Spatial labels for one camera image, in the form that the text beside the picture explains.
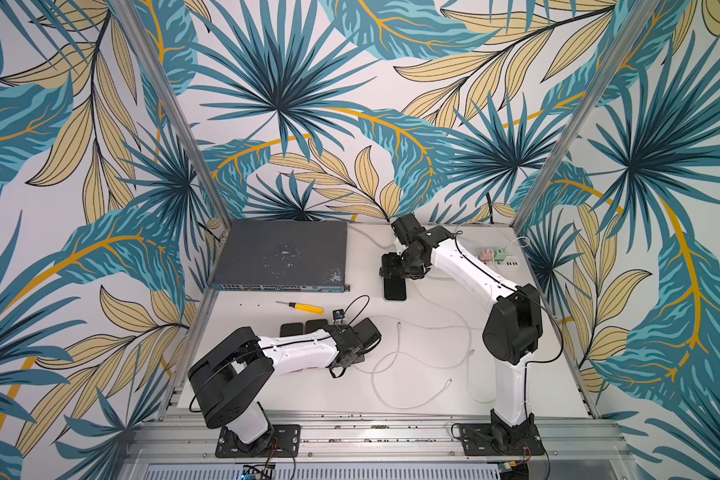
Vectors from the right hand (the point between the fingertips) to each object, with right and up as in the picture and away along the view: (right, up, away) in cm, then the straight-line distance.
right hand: (372, 283), depth 87 cm
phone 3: (-25, -15, +6) cm, 30 cm away
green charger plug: (+45, +8, +16) cm, 48 cm away
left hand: (-7, -21, 0) cm, 22 cm away
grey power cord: (-1, +16, +30) cm, 34 cm away
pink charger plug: (+40, +8, +16) cm, 44 cm away
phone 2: (-18, -13, +5) cm, 23 cm away
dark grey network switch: (-31, +8, +16) cm, 35 cm away
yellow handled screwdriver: (-22, -9, +9) cm, 25 cm away
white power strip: (+50, +5, +19) cm, 54 cm away
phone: (+7, -2, 0) cm, 7 cm away
